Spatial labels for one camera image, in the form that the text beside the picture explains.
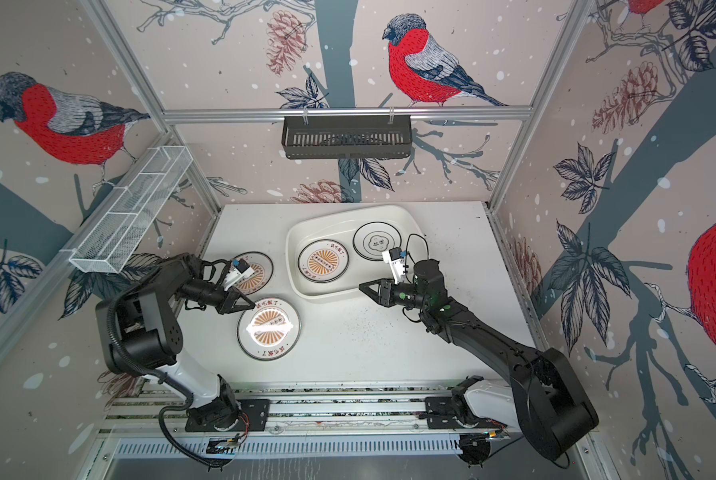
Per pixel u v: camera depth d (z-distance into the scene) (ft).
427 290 2.07
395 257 2.39
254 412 2.44
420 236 2.08
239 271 2.61
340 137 3.50
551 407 1.34
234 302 2.59
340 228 3.61
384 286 2.32
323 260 3.40
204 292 2.43
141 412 2.48
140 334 1.57
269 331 2.80
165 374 1.68
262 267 3.39
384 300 2.29
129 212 2.55
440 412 2.40
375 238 3.61
